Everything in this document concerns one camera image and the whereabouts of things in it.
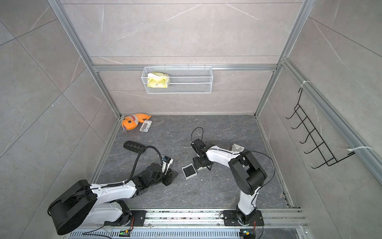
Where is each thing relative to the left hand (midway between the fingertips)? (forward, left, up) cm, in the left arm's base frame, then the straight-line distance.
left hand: (176, 170), depth 86 cm
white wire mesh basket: (+54, -5, +25) cm, 60 cm away
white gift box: (+14, -40, -1) cm, 42 cm away
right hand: (+6, -16, -5) cm, 17 cm away
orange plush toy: (+36, +34, +3) cm, 50 cm away
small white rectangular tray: (+37, +25, -2) cm, 45 cm away
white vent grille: (-30, +9, -5) cm, 31 cm away
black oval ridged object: (+19, +30, -1) cm, 35 cm away
